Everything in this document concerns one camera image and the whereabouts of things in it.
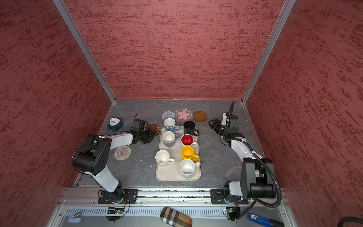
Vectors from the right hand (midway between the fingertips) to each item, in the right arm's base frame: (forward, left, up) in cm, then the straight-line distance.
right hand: (210, 125), depth 90 cm
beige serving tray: (-25, +25, -12) cm, 38 cm away
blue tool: (-49, -20, -8) cm, 54 cm away
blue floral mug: (+5, +27, -5) cm, 28 cm away
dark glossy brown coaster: (+6, +39, -10) cm, 40 cm away
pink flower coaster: (+19, +17, -12) cm, 28 cm away
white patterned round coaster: (-13, +58, -10) cm, 60 cm away
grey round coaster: (+19, +30, -11) cm, 37 cm away
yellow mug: (-14, +15, -11) cm, 23 cm away
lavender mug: (-4, +28, -8) cm, 29 cm away
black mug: (+4, +14, -9) cm, 17 cm away
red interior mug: (-6, +15, -8) cm, 18 cm away
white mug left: (-17, +31, -10) cm, 37 cm away
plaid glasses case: (-47, +23, -8) cm, 53 cm away
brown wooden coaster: (+17, +5, -12) cm, 22 cm away
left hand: (-1, +37, -10) cm, 38 cm away
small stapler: (-46, +71, -8) cm, 85 cm away
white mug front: (-23, +15, -10) cm, 30 cm away
